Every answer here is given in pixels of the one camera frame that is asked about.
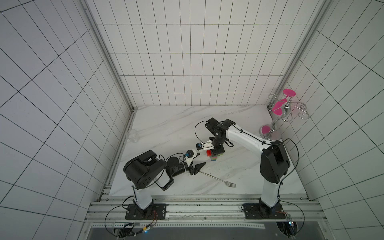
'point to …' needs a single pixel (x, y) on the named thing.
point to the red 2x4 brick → (209, 153)
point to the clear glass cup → (132, 135)
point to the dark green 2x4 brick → (218, 155)
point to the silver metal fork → (227, 183)
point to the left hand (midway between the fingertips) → (200, 159)
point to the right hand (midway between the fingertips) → (213, 145)
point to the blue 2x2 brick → (213, 160)
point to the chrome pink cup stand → (286, 107)
